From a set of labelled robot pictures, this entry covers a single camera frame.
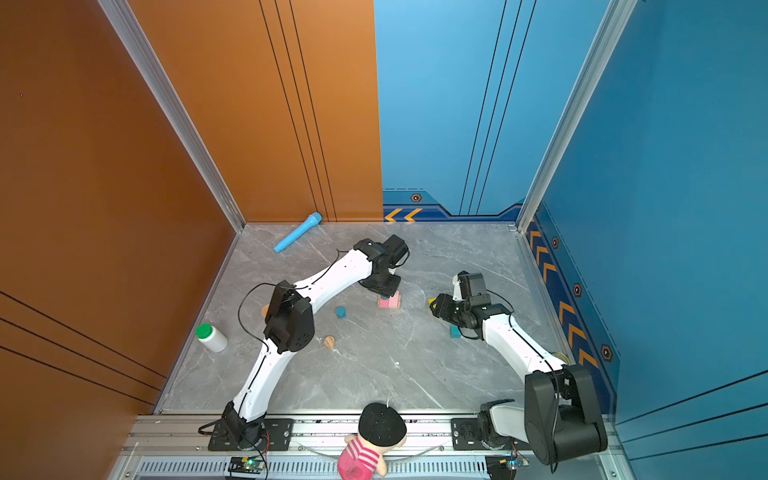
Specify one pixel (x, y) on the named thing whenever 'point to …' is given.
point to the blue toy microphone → (313, 220)
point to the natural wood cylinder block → (330, 342)
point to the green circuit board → (252, 465)
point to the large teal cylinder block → (384, 297)
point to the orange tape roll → (265, 310)
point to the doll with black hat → (380, 430)
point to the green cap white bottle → (211, 337)
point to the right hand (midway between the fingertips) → (434, 307)
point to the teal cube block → (455, 332)
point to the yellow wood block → (431, 300)
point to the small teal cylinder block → (341, 312)
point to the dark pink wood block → (393, 302)
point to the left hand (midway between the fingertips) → (389, 289)
